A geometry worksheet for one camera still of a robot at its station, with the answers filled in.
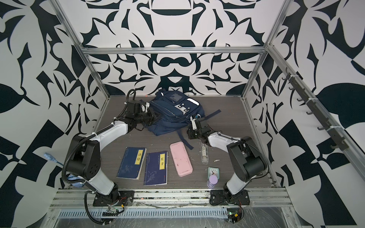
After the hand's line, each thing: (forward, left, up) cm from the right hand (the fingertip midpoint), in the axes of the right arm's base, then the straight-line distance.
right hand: (188, 128), depth 94 cm
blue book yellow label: (-20, +34, -5) cm, 40 cm away
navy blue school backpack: (+7, +10, +9) cm, 15 cm away
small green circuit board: (-45, -21, -7) cm, 51 cm away
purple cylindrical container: (-32, -11, +4) cm, 34 cm away
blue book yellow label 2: (-24, +19, -5) cm, 31 cm away
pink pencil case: (-19, +5, -3) cm, 19 cm away
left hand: (+4, +16, +13) cm, 21 cm away
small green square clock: (-26, -13, -4) cm, 29 cm away
